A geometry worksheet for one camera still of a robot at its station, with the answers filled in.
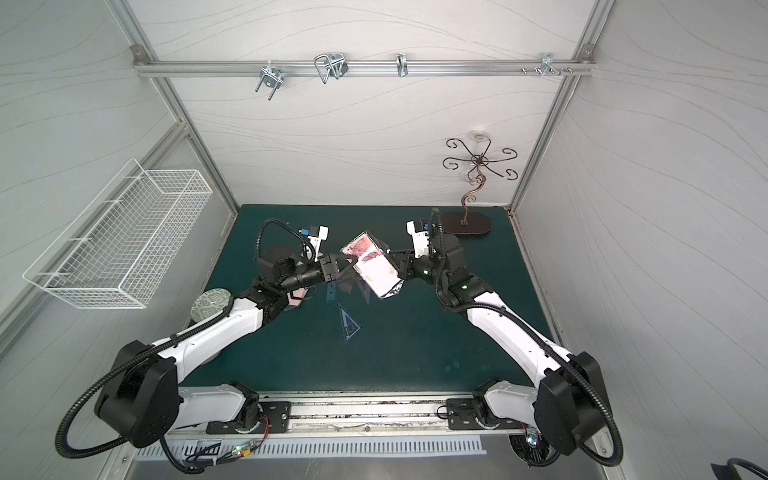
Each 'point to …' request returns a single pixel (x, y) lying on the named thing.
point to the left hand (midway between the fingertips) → (356, 262)
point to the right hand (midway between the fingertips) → (390, 252)
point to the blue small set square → (349, 324)
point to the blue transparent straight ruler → (330, 294)
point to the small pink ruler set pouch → (375, 265)
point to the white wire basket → (117, 248)
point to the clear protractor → (345, 286)
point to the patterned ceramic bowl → (210, 302)
